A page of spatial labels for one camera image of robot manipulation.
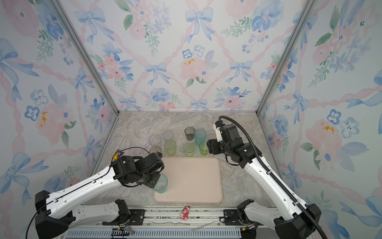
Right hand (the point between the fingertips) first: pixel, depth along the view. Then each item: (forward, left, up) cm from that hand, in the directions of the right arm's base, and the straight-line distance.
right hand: (213, 141), depth 75 cm
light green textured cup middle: (+8, +13, -22) cm, 27 cm away
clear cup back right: (+15, -1, -16) cm, 22 cm away
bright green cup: (+9, +4, -21) cm, 23 cm away
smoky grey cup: (+21, +13, -21) cm, 33 cm away
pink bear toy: (-29, +14, -21) cm, 39 cm away
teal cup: (+14, +6, -14) cm, 20 cm away
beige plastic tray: (-10, +11, -27) cm, 31 cm away
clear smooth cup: (+14, +36, -19) cm, 43 cm away
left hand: (-16, +28, -7) cm, 33 cm away
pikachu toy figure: (+3, +59, -21) cm, 62 cm away
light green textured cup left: (+7, +25, -16) cm, 30 cm away
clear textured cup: (+20, +29, -21) cm, 41 cm away
